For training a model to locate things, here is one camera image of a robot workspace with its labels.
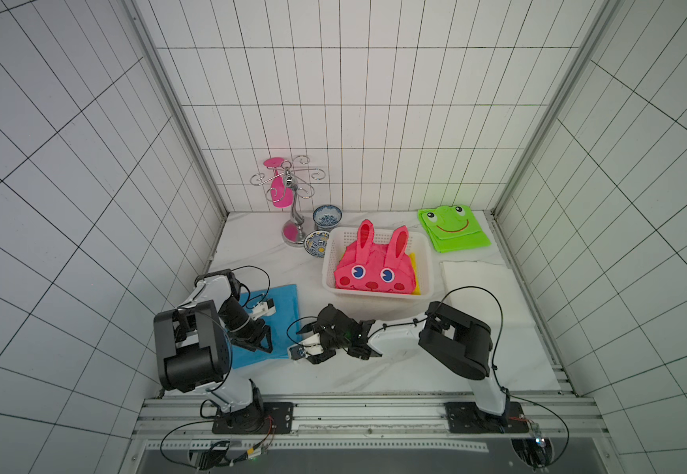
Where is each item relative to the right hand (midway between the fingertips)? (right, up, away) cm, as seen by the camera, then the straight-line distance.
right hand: (294, 342), depth 85 cm
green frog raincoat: (+58, +34, +29) cm, 73 cm away
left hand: (-10, 0, -5) cm, 11 cm away
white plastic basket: (+12, +31, +18) cm, 38 cm away
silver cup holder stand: (-2, +50, +8) cm, 51 cm away
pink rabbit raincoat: (+22, +21, +15) cm, 34 cm away
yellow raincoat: (+39, +15, +10) cm, 43 cm away
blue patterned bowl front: (+4, +29, +24) cm, 38 cm away
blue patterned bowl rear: (+7, +40, +33) cm, 52 cm away
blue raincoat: (-4, +4, +3) cm, 6 cm away
